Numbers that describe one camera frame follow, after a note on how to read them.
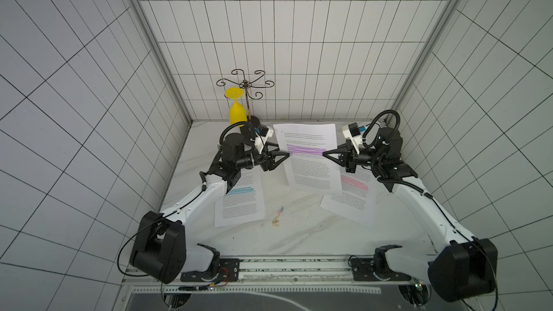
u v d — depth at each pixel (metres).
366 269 0.73
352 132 0.60
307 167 0.74
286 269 0.74
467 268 0.38
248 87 0.91
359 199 0.90
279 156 0.70
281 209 0.87
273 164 0.68
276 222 0.84
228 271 0.72
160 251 0.41
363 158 0.62
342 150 0.64
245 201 0.90
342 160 0.65
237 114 0.88
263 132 0.66
